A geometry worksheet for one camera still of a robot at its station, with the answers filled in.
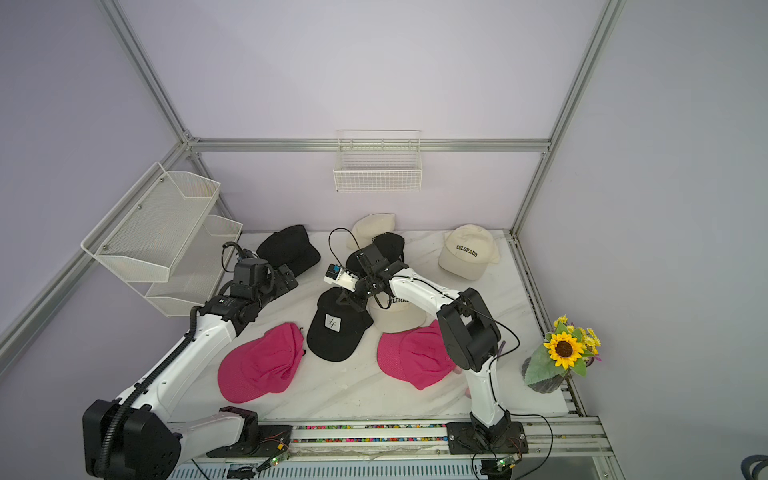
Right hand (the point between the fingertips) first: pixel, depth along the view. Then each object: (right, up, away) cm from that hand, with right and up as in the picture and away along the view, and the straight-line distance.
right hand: (345, 299), depth 90 cm
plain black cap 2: (+14, +17, +20) cm, 30 cm away
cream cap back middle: (+6, +25, +23) cm, 34 cm away
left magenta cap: (-25, -19, -6) cm, 32 cm away
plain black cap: (-25, +17, +23) cm, 38 cm away
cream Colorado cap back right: (+42, +15, +18) cm, 48 cm away
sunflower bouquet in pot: (+53, -7, -25) cm, 59 cm away
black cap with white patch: (-2, -8, -3) cm, 9 cm away
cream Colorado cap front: (+16, -7, +8) cm, 19 cm away
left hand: (-18, +5, -6) cm, 19 cm away
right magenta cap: (+22, -16, -5) cm, 28 cm away
